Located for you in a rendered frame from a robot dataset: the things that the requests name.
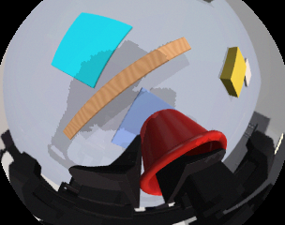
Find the yellow block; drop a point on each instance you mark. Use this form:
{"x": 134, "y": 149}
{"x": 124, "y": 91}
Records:
{"x": 233, "y": 73}

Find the dark red cup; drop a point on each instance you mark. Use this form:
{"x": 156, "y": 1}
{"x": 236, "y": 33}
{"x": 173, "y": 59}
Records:
{"x": 168, "y": 134}

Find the tan wooden flat bar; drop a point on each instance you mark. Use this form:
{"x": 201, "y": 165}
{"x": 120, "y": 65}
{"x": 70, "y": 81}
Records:
{"x": 122, "y": 80}

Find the beige flat rectangular slab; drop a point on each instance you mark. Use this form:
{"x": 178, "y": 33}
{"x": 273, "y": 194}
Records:
{"x": 247, "y": 74}

